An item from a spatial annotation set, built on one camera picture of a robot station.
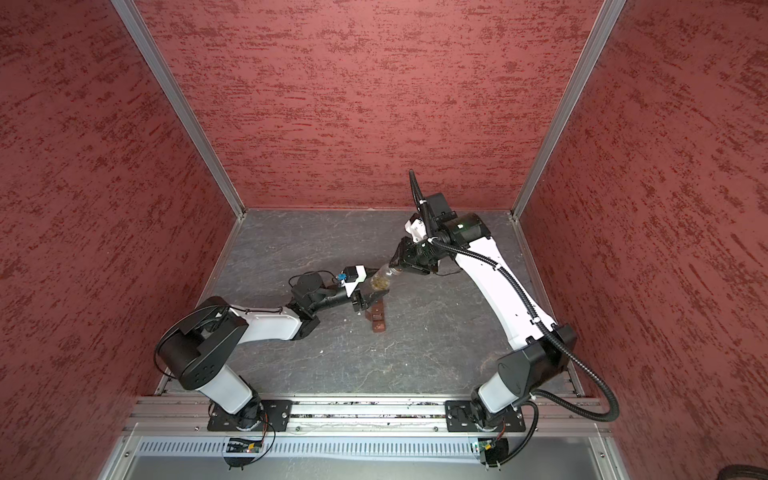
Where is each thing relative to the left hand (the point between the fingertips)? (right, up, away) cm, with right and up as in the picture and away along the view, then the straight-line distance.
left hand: (385, 282), depth 79 cm
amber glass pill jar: (-1, +1, -2) cm, 2 cm away
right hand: (+3, +4, -7) cm, 9 cm away
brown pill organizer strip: (-3, -12, +13) cm, 18 cm away
